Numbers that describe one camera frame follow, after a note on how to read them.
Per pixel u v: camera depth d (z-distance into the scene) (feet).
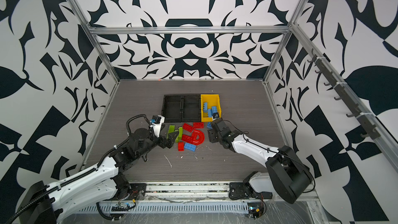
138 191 2.42
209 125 3.10
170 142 2.26
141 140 1.89
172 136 2.21
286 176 1.38
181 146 2.84
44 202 1.32
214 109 3.35
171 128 3.07
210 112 3.25
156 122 2.16
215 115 2.60
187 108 3.44
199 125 3.15
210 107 3.43
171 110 3.44
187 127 3.09
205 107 3.28
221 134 2.20
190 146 2.86
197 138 3.00
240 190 2.43
